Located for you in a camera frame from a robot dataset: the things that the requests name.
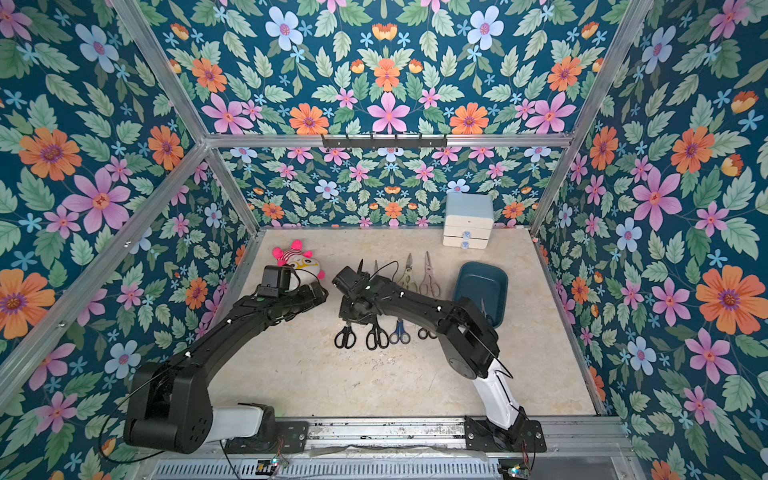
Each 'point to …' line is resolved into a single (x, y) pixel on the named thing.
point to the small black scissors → (423, 334)
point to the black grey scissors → (346, 338)
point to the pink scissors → (428, 283)
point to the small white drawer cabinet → (469, 220)
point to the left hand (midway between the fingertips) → (321, 294)
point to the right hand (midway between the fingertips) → (346, 315)
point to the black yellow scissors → (359, 268)
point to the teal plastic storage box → (486, 285)
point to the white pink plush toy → (303, 268)
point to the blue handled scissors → (400, 334)
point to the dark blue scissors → (375, 266)
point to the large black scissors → (377, 337)
